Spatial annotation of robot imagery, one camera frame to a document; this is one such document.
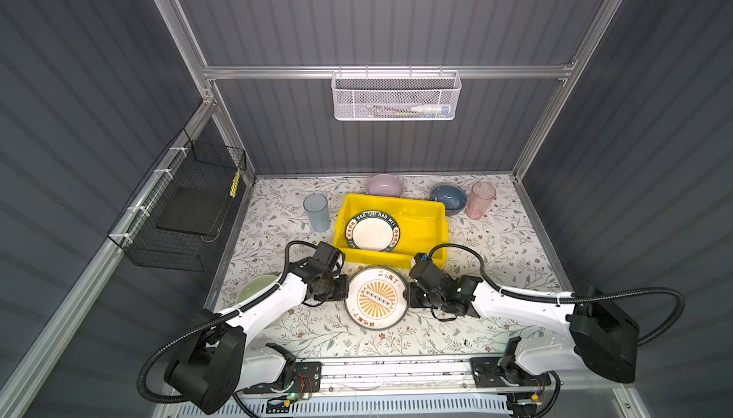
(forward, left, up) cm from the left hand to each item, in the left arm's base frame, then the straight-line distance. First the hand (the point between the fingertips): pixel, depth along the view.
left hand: (348, 292), depth 85 cm
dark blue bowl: (+35, -41, +2) cm, 54 cm away
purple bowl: (+43, -15, +1) cm, 46 cm away
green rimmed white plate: (+23, -9, -2) cm, 25 cm away
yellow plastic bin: (+22, -27, -2) cm, 35 cm away
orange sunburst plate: (-2, -8, -1) cm, 9 cm away
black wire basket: (+15, +42, +25) cm, 51 cm away
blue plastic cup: (+24, +9, +10) cm, 28 cm away
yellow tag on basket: (+26, +32, +23) cm, 47 cm away
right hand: (-3, -17, +1) cm, 17 cm away
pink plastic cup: (+26, -46, +10) cm, 53 cm away
